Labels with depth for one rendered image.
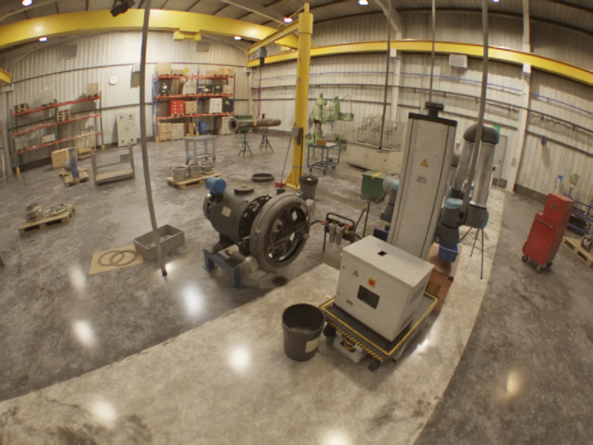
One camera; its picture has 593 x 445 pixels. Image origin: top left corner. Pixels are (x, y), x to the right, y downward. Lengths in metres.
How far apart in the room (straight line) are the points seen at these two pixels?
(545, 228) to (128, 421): 5.32
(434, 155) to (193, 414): 2.30
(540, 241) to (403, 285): 3.46
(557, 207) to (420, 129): 3.21
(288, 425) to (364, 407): 0.52
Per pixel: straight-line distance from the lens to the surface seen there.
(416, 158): 1.83
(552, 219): 4.61
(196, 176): 6.37
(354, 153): 8.83
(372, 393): 2.00
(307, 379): 1.98
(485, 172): 1.95
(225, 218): 2.56
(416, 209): 1.88
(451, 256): 2.61
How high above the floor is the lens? 1.69
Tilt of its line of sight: 24 degrees down
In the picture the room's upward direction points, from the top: 3 degrees clockwise
